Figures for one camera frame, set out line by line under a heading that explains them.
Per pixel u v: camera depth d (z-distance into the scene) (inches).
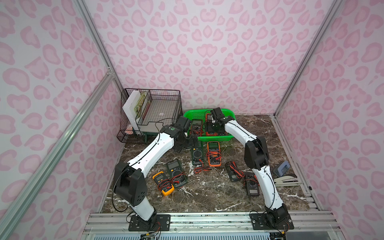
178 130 23.6
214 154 36.6
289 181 33.6
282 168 34.5
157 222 28.4
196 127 42.2
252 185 32.2
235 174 34.1
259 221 28.4
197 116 44.6
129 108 35.2
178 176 33.7
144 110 38.1
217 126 30.9
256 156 24.8
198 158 36.7
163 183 32.2
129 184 17.2
